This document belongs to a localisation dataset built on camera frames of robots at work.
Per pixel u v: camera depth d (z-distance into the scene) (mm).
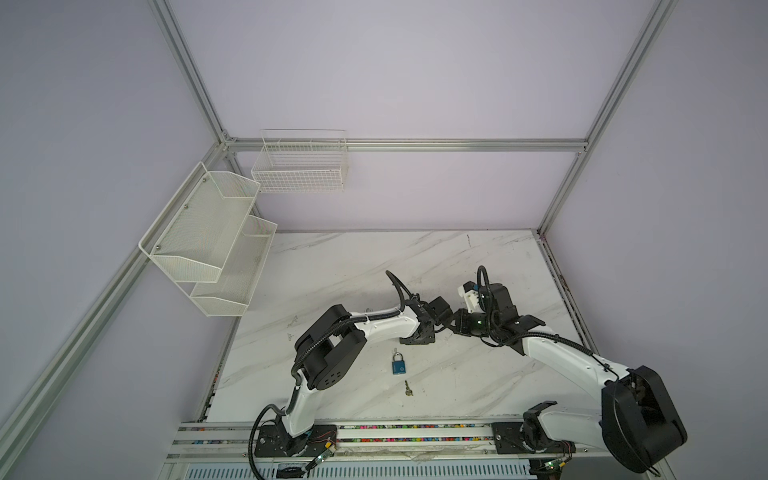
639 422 412
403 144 923
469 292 795
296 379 509
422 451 732
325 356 498
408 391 818
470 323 745
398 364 860
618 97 819
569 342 529
